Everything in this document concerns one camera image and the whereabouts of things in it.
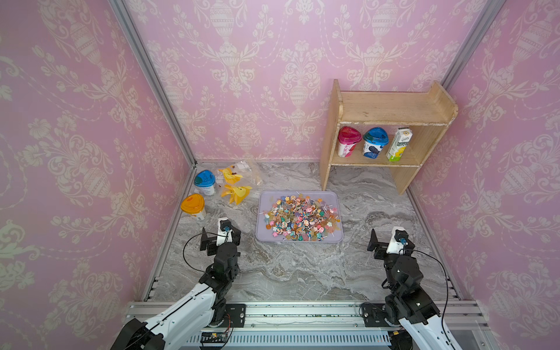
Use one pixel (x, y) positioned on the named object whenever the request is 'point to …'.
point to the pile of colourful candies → (300, 217)
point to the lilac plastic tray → (266, 198)
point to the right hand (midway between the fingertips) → (388, 232)
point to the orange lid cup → (192, 203)
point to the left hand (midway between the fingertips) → (218, 228)
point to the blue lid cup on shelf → (375, 138)
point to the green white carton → (402, 137)
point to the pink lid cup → (348, 138)
